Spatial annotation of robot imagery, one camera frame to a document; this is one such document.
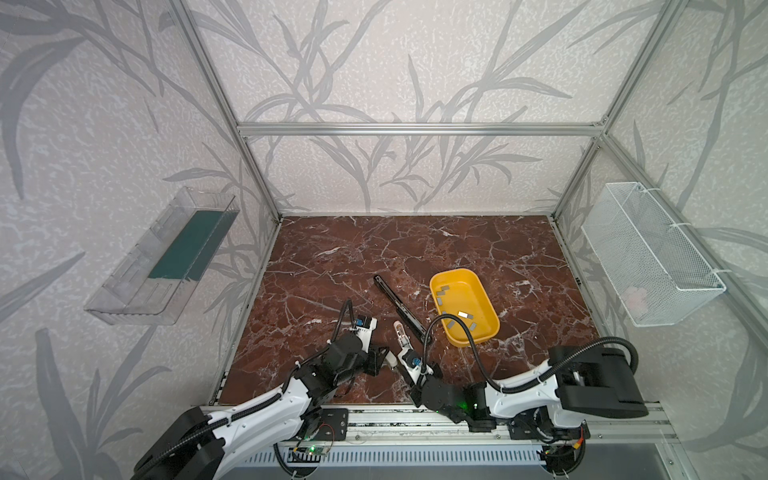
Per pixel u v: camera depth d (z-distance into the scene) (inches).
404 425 29.7
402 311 36.2
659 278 24.4
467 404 23.8
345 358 24.9
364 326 29.5
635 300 28.8
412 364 25.7
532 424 28.9
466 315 36.3
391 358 31.1
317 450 27.7
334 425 29.0
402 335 34.1
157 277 25.3
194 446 16.7
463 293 38.6
